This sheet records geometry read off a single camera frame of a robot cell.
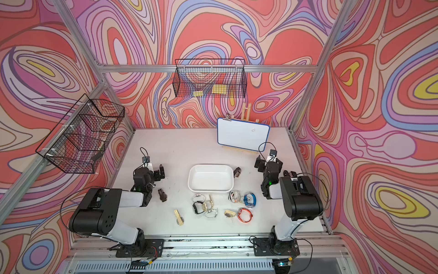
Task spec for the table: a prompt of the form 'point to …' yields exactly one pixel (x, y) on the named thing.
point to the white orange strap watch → (234, 196)
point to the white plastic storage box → (210, 178)
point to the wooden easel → (246, 117)
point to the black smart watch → (198, 207)
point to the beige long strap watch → (179, 220)
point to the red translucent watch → (244, 215)
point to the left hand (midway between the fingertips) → (153, 166)
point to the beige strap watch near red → (228, 213)
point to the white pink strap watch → (198, 197)
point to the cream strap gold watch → (205, 206)
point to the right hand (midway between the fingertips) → (268, 160)
